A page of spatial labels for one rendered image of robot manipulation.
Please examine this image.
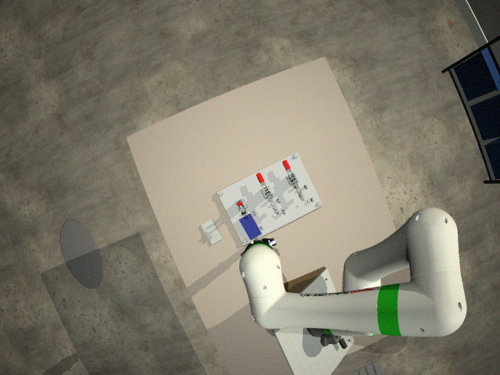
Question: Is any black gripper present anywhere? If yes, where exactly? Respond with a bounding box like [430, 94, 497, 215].
[241, 238, 276, 256]

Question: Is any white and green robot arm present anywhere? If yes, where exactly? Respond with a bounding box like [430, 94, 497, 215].
[239, 207, 466, 349]

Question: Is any blue rectangular block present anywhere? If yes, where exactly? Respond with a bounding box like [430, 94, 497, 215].
[239, 213, 262, 240]

